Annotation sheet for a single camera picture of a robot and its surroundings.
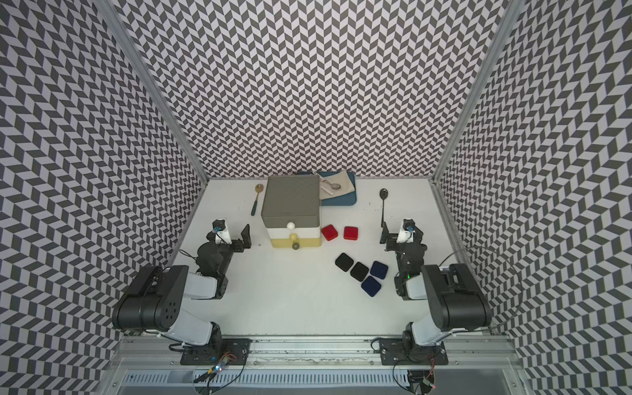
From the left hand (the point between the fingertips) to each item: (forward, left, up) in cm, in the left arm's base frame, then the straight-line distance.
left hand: (236, 226), depth 91 cm
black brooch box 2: (-14, -46, -10) cm, 49 cm away
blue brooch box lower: (-19, -50, -11) cm, 54 cm away
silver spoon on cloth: (+29, -37, -9) cm, 47 cm away
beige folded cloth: (+24, -34, -7) cm, 42 cm away
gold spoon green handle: (+26, -2, -7) cm, 27 cm away
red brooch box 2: (+3, -43, -10) cm, 45 cm away
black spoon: (+23, -60, -9) cm, 64 cm away
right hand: (-1, -60, +1) cm, 60 cm away
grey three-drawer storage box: (-2, -22, +12) cm, 25 cm away
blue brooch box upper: (-13, -53, -10) cm, 55 cm away
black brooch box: (-10, -40, -10) cm, 43 cm away
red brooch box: (+3, -35, -9) cm, 36 cm away
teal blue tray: (+19, -43, -8) cm, 47 cm away
